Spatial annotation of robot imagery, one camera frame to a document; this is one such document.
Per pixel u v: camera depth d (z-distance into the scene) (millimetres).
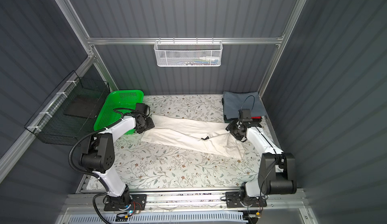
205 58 914
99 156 489
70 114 731
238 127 658
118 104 1166
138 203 724
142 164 864
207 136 963
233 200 738
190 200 755
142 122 786
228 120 1024
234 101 1051
